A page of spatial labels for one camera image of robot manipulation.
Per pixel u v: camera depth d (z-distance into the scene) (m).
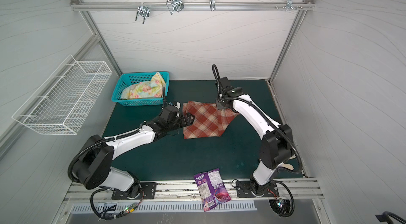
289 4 0.76
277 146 0.45
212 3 0.73
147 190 0.74
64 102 0.69
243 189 0.73
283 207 0.72
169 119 0.68
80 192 0.75
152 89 1.09
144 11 0.79
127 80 1.12
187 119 0.78
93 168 0.43
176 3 0.76
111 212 0.69
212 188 0.72
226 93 0.61
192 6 0.80
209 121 0.97
